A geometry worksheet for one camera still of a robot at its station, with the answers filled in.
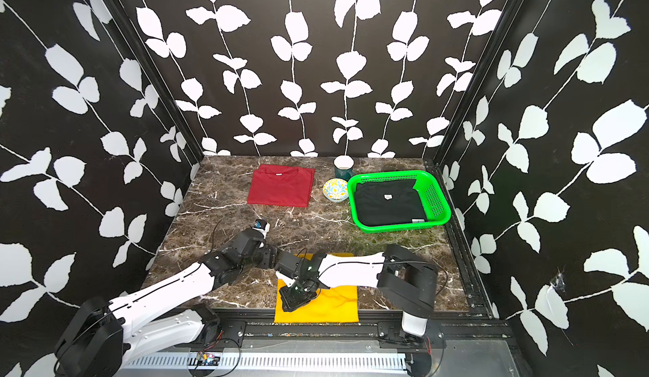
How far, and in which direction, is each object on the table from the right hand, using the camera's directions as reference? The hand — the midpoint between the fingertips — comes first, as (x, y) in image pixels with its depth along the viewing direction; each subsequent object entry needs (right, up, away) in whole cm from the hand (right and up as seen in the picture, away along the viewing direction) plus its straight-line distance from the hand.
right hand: (283, 306), depth 76 cm
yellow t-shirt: (+14, -1, +3) cm, 15 cm away
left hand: (-6, +16, +10) cm, 19 cm away
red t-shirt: (-8, +36, +34) cm, 51 cm away
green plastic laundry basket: (+55, +35, +29) cm, 71 cm away
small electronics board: (-21, -14, -4) cm, 25 cm away
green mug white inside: (+20, +45, +29) cm, 57 cm away
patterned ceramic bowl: (+16, +34, +32) cm, 49 cm away
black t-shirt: (+38, +29, +28) cm, 56 cm away
